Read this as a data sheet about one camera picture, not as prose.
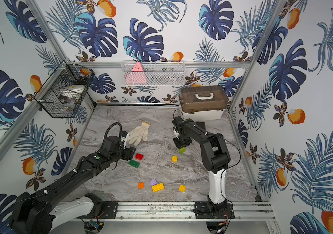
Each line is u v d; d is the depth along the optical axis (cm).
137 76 90
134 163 90
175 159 92
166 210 76
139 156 93
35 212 39
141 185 83
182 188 82
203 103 98
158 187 80
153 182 82
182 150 93
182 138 84
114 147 64
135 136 102
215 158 53
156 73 100
